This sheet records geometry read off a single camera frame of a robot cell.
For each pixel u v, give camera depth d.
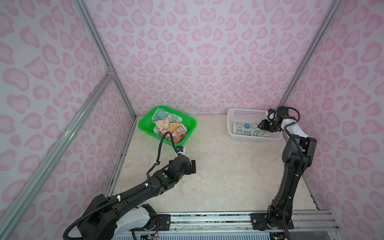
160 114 1.11
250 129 1.09
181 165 0.62
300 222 0.74
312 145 0.58
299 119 0.75
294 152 0.60
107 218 0.40
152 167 0.66
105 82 0.85
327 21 0.73
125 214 0.46
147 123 1.10
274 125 0.89
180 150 0.73
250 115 1.14
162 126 0.99
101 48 0.82
